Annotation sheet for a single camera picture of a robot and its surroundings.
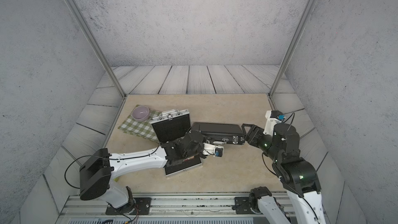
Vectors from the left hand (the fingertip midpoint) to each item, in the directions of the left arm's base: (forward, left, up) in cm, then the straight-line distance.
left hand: (214, 139), depth 77 cm
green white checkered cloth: (+19, +44, -17) cm, 51 cm away
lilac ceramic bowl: (+30, +48, -15) cm, 59 cm away
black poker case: (+7, -9, -6) cm, 13 cm away
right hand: (-4, -12, +16) cm, 21 cm away
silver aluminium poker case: (+10, +22, -2) cm, 24 cm away
